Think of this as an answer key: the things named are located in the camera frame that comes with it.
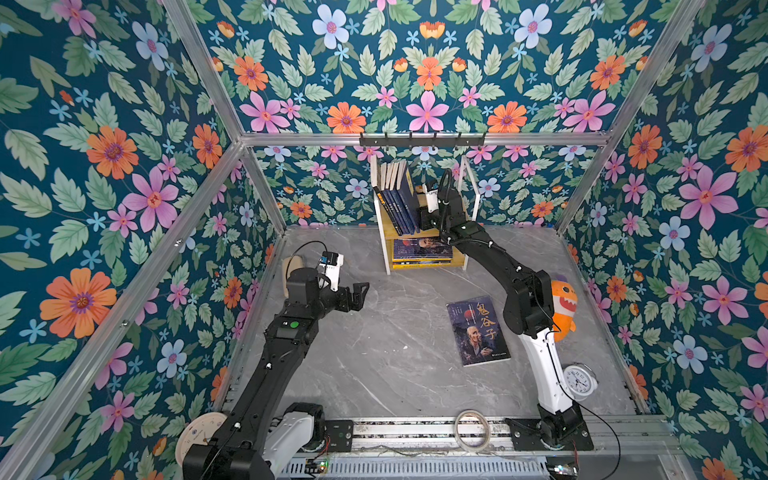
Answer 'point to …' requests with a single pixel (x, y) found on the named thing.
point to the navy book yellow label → (387, 210)
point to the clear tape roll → (472, 430)
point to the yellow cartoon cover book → (421, 263)
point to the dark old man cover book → (478, 332)
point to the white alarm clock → (580, 381)
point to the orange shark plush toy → (565, 305)
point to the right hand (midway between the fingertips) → (422, 205)
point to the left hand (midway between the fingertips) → (356, 275)
